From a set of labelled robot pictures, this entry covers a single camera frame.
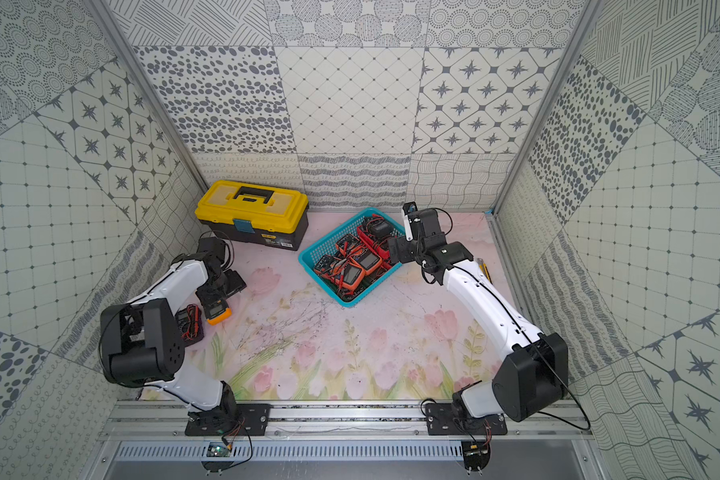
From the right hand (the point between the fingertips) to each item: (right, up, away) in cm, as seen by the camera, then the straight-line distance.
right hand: (410, 244), depth 83 cm
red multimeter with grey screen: (-13, 0, +18) cm, 22 cm away
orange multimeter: (-19, -10, +10) cm, 23 cm away
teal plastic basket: (-26, -1, +18) cm, 32 cm away
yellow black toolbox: (-51, +9, +15) cm, 54 cm away
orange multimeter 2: (-12, -6, +16) cm, 21 cm away
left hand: (-56, -15, +8) cm, 58 cm away
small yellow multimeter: (-58, -21, +7) cm, 62 cm away
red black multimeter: (-19, -1, +18) cm, 26 cm away
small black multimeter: (-9, +5, +15) cm, 18 cm away
